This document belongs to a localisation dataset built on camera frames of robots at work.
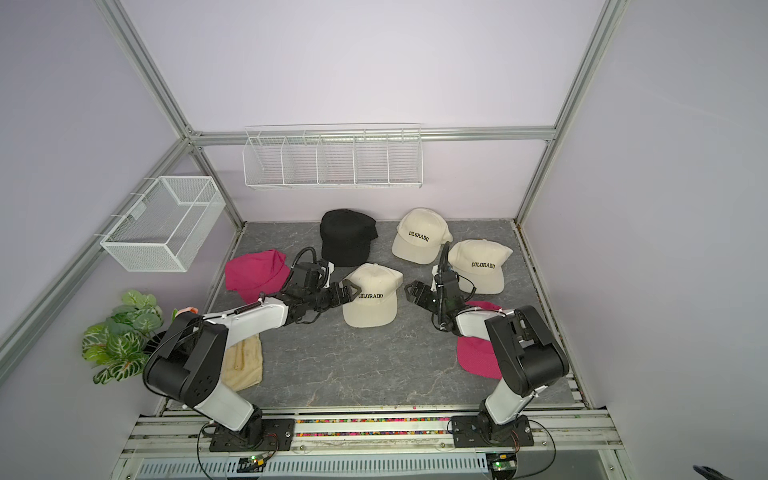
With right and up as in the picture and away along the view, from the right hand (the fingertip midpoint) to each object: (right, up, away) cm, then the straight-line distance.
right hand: (412, 289), depth 95 cm
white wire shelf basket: (-26, +44, +4) cm, 51 cm away
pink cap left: (-55, +4, +9) cm, 56 cm away
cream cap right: (+24, +8, +7) cm, 26 cm away
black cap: (-24, +17, +14) cm, 33 cm away
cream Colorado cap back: (+4, +18, +14) cm, 23 cm away
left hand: (-19, -1, -4) cm, 19 cm away
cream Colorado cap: (-11, -4, +1) cm, 12 cm away
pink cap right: (+18, -18, -9) cm, 27 cm away
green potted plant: (-64, -7, -33) cm, 72 cm away
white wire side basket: (-70, +20, -11) cm, 73 cm away
